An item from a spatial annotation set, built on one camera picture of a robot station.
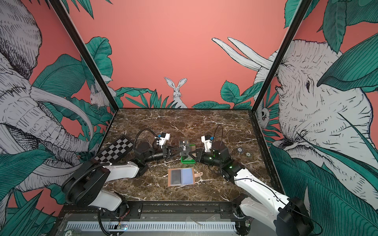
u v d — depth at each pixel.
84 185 0.44
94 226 0.70
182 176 0.86
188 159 0.90
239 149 0.98
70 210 0.75
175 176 0.86
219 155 0.57
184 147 0.77
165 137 0.76
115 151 0.92
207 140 0.71
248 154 0.95
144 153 0.65
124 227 0.70
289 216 0.39
